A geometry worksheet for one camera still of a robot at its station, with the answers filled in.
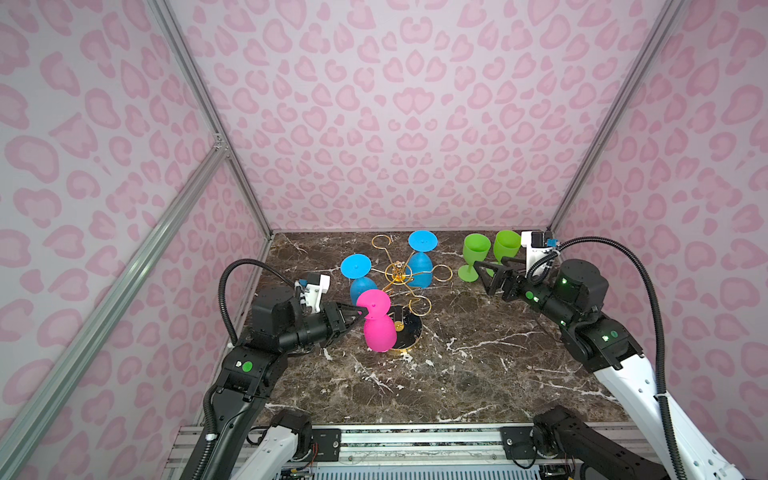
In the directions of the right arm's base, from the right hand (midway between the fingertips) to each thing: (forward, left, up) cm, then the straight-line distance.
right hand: (489, 261), depth 64 cm
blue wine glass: (+3, +30, -6) cm, 30 cm away
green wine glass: (+23, -5, -22) cm, 32 cm away
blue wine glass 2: (+9, +14, -15) cm, 23 cm away
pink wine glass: (-9, +24, -16) cm, 30 cm away
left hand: (-10, +26, -4) cm, 28 cm away
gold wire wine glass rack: (+2, +17, -35) cm, 39 cm away
